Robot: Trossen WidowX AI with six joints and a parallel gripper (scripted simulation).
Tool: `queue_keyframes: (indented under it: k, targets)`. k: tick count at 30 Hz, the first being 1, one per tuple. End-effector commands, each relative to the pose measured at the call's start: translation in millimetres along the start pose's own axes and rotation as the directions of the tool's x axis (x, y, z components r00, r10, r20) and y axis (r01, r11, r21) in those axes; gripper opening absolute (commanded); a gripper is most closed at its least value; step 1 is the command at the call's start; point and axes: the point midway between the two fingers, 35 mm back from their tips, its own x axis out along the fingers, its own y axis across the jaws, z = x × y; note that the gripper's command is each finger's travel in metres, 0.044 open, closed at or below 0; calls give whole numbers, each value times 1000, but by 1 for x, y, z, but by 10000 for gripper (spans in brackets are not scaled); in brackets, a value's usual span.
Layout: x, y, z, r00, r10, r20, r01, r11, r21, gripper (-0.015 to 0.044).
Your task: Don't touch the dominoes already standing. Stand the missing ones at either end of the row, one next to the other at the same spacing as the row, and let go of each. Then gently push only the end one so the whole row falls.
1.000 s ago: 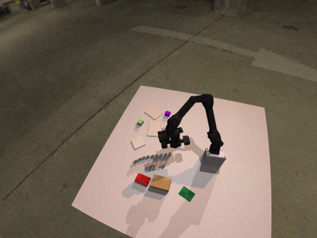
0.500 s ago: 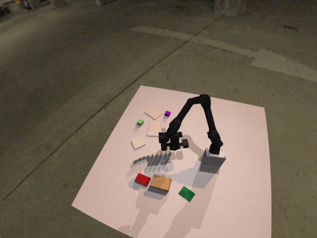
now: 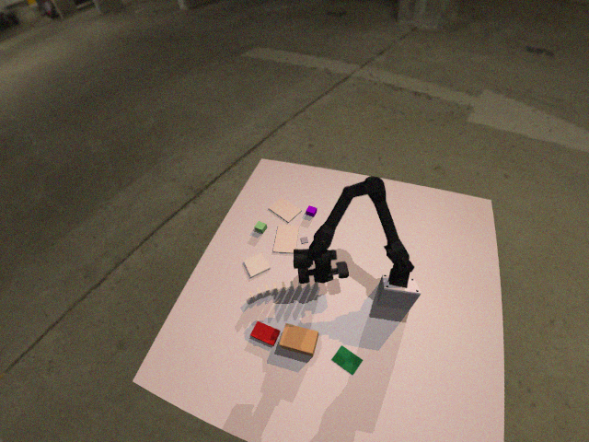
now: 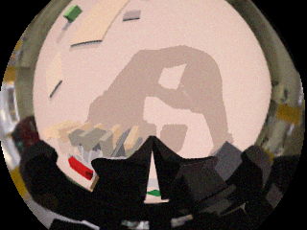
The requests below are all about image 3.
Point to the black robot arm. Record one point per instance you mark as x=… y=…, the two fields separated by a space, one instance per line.
x=318 y=251

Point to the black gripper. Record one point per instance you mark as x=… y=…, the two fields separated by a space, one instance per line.
x=323 y=276

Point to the small purple block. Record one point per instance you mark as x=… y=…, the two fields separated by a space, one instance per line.
x=311 y=210

